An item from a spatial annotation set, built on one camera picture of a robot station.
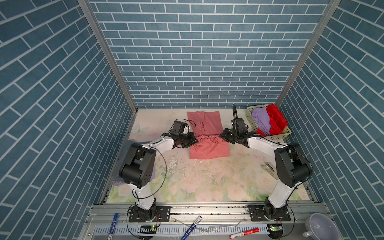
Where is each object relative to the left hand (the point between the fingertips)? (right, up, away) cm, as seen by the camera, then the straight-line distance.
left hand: (199, 140), depth 92 cm
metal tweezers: (+6, -39, -21) cm, 45 cm away
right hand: (+12, +4, +3) cm, 13 cm away
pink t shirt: (+7, +7, +16) cm, 19 cm away
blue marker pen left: (-40, -38, -23) cm, 60 cm away
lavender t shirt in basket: (+45, +14, +13) cm, 49 cm away
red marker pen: (+25, -39, -24) cm, 52 cm away
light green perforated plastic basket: (+60, +5, +9) cm, 61 cm away
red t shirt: (+57, +12, +14) cm, 60 cm away
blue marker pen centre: (-3, -38, -23) cm, 45 cm away
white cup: (+58, -39, -22) cm, 73 cm away
